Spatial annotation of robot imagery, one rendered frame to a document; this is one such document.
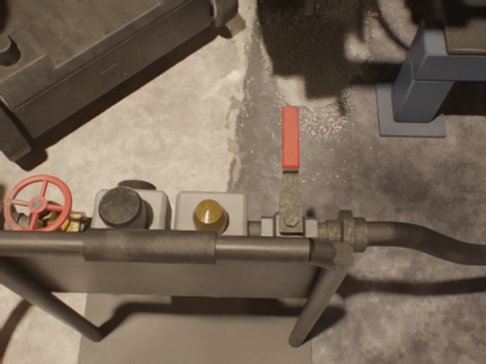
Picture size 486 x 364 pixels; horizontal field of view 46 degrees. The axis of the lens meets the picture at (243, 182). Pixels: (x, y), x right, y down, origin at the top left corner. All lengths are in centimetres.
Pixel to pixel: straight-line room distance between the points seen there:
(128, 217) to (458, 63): 71
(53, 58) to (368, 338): 78
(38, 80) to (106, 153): 22
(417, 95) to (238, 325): 56
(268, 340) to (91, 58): 62
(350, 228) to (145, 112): 71
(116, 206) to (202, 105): 67
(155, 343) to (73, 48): 57
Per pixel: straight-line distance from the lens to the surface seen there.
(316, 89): 128
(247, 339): 107
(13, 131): 114
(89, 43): 114
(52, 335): 113
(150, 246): 52
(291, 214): 63
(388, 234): 67
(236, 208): 65
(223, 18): 128
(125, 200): 61
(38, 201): 64
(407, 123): 127
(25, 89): 112
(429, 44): 108
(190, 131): 122
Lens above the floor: 106
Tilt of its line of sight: 66 degrees down
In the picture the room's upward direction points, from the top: straight up
